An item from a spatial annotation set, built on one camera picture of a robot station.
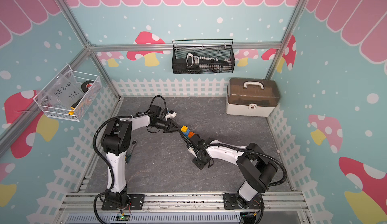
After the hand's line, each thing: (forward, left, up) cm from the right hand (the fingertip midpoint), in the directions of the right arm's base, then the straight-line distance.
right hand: (201, 162), depth 87 cm
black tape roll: (+29, +60, +35) cm, 75 cm away
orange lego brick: (+15, +6, +6) cm, 17 cm away
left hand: (+18, +13, +7) cm, 23 cm away
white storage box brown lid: (+38, -35, +14) cm, 54 cm away
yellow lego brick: (+17, +10, +9) cm, 22 cm away
